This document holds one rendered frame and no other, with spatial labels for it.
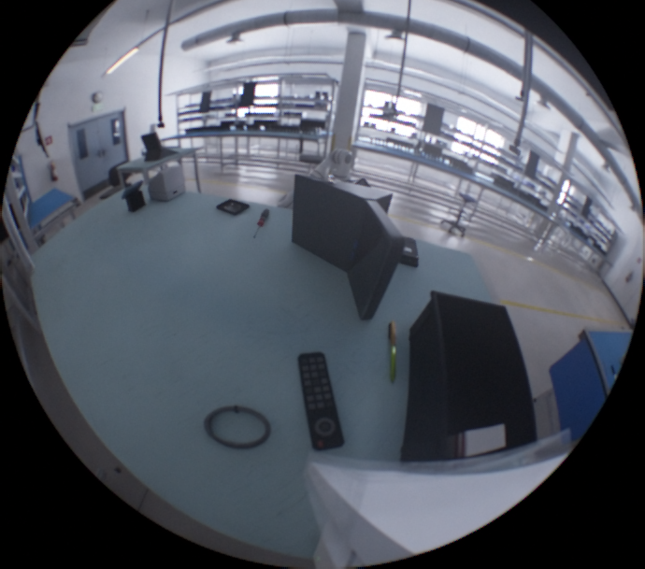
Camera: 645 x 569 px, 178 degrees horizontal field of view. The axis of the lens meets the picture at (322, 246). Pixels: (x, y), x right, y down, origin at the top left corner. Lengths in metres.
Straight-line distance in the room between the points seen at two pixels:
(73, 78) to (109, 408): 6.85
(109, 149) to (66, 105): 2.02
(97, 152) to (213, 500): 6.92
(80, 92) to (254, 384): 6.92
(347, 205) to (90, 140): 6.77
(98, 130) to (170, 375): 6.79
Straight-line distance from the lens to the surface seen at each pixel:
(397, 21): 3.95
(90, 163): 6.88
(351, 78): 4.62
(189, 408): 0.40
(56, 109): 6.75
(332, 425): 0.34
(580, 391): 1.63
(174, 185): 1.06
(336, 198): 0.47
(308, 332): 0.42
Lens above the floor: 1.36
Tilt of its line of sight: 36 degrees down
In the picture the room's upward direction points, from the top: 8 degrees clockwise
